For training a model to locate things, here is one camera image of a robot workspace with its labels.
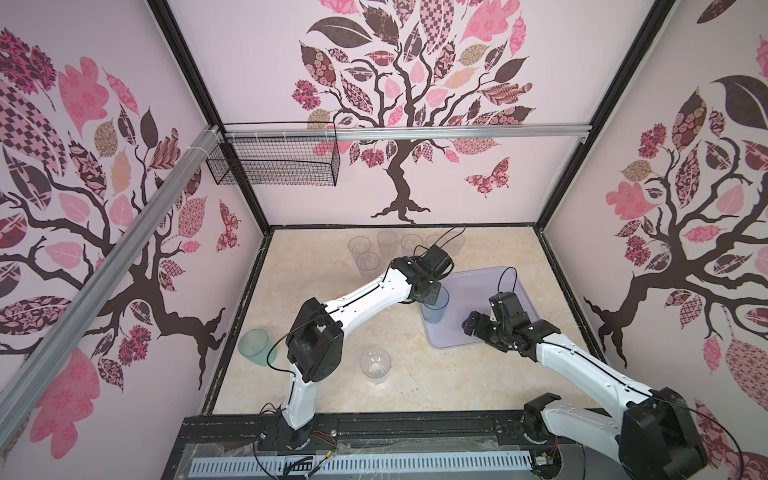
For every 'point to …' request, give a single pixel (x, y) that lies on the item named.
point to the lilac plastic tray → (471, 290)
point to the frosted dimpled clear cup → (455, 245)
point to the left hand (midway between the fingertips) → (422, 295)
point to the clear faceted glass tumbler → (411, 241)
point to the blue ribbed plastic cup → (436, 313)
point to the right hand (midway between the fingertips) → (472, 325)
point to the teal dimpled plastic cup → (254, 346)
